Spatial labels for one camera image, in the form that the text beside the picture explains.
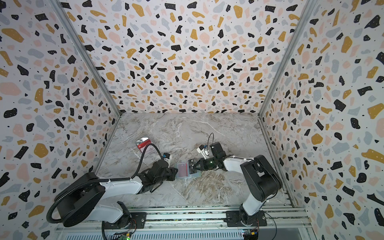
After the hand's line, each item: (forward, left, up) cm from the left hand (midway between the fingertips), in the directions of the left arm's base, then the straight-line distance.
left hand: (180, 167), depth 87 cm
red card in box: (+17, +25, -1) cm, 30 cm away
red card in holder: (+1, -3, -4) cm, 5 cm away
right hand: (+1, -8, +2) cm, 9 cm away
